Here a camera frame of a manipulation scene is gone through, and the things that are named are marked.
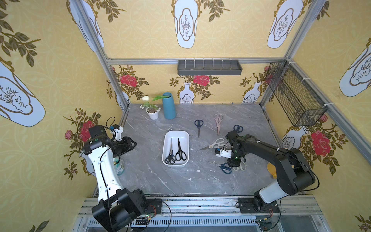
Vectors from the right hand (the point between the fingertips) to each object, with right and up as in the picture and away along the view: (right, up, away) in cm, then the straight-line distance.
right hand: (229, 161), depth 89 cm
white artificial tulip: (-51, +39, 0) cm, 65 cm away
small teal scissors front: (-3, -3, -3) cm, 6 cm away
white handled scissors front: (+6, -2, -4) cm, 7 cm away
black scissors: (-30, +4, +3) cm, 31 cm away
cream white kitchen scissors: (-6, +9, +8) cm, 13 cm away
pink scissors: (-2, +25, +21) cm, 32 cm away
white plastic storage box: (-28, +14, +8) cm, 33 cm away
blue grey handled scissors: (-36, +1, +1) cm, 36 cm away
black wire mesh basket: (+33, +32, -16) cm, 49 cm away
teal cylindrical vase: (-39, +35, +12) cm, 53 cm away
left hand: (-55, +13, -14) cm, 59 cm away
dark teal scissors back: (-17, +22, +19) cm, 34 cm away
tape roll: (-64, -2, -7) cm, 65 cm away
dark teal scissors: (+11, +19, +16) cm, 27 cm away
